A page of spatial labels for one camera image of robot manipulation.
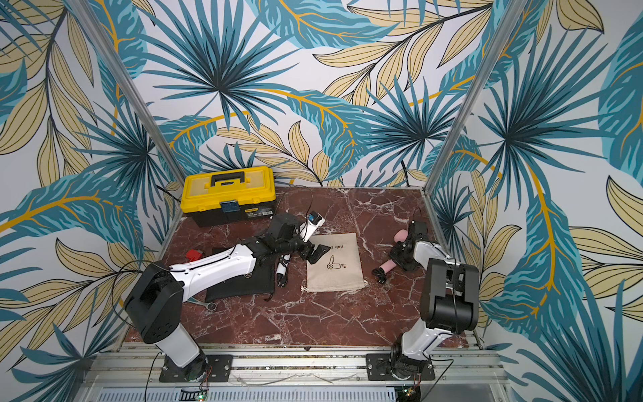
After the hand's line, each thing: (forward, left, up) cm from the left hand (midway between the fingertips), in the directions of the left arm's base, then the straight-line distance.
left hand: (319, 241), depth 83 cm
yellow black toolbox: (+19, +35, 0) cm, 40 cm away
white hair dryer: (-4, +14, -13) cm, 19 cm away
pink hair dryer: (+10, -32, -11) cm, 35 cm away
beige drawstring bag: (-2, -8, -16) cm, 18 cm away
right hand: (+2, -29, -14) cm, 32 cm away
